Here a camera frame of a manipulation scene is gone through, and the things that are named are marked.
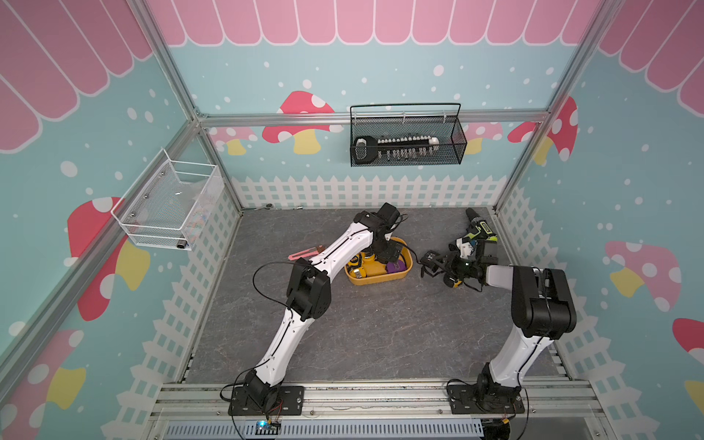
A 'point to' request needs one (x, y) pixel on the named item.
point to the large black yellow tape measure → (450, 280)
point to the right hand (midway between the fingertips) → (437, 260)
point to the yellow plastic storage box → (377, 272)
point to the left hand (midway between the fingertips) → (382, 255)
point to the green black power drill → (478, 228)
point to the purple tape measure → (396, 266)
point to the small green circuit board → (267, 428)
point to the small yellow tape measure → (355, 268)
